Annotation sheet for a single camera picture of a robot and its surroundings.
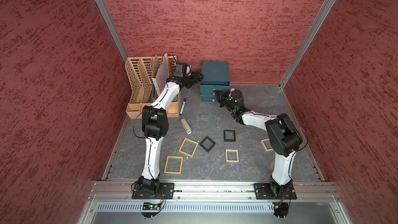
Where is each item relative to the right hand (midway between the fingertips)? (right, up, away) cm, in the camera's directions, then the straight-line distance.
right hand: (211, 91), depth 92 cm
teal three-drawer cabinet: (+2, +11, +9) cm, 14 cm away
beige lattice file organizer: (-47, 0, +15) cm, 49 cm away
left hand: (-7, +8, +5) cm, 12 cm away
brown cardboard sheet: (-35, +16, +3) cm, 39 cm away
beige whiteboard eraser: (-16, -22, +3) cm, 27 cm away
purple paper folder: (-29, +10, -3) cm, 31 cm away
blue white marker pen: (-20, -9, +15) cm, 26 cm away
